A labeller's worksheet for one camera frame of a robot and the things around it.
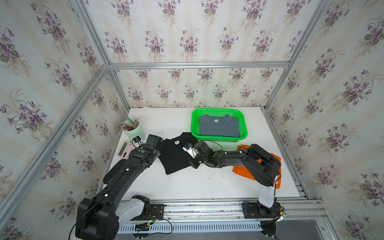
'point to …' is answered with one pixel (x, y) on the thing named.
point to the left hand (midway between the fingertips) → (153, 154)
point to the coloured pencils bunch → (130, 125)
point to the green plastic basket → (218, 112)
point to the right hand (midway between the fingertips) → (189, 160)
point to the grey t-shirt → (226, 126)
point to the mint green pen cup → (137, 131)
